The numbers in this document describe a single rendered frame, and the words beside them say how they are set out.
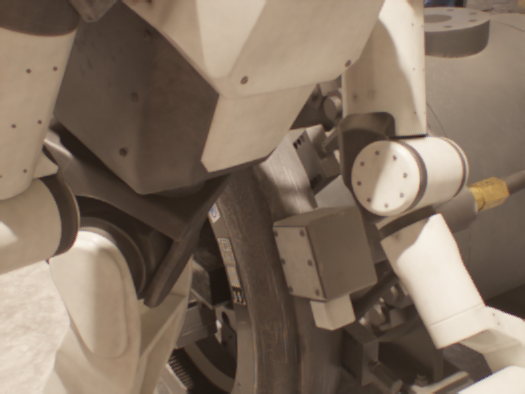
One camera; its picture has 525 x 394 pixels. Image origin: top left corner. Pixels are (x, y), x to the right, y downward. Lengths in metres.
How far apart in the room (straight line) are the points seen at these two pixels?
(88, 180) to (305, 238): 0.31
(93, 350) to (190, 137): 0.30
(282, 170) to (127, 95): 0.44
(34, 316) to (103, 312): 1.64
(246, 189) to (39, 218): 0.46
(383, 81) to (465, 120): 0.58
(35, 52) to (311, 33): 0.23
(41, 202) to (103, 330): 0.23
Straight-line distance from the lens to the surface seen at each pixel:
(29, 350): 2.31
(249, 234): 1.04
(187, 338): 1.23
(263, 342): 1.10
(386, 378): 1.11
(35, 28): 0.54
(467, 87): 1.43
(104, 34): 0.66
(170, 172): 0.68
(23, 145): 0.59
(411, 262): 0.82
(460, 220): 1.10
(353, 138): 0.81
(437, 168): 0.81
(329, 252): 0.96
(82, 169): 0.77
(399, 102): 0.82
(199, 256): 1.18
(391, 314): 1.42
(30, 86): 0.56
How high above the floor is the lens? 1.25
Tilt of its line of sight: 25 degrees down
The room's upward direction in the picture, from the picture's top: 4 degrees counter-clockwise
